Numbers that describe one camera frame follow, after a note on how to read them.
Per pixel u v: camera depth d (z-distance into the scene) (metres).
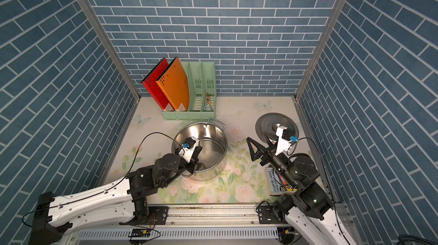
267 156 0.53
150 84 0.89
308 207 0.46
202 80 1.11
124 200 0.48
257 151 0.53
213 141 0.91
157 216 0.73
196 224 0.72
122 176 0.50
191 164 0.61
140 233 0.72
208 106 1.14
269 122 1.05
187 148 0.58
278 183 0.79
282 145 0.52
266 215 0.73
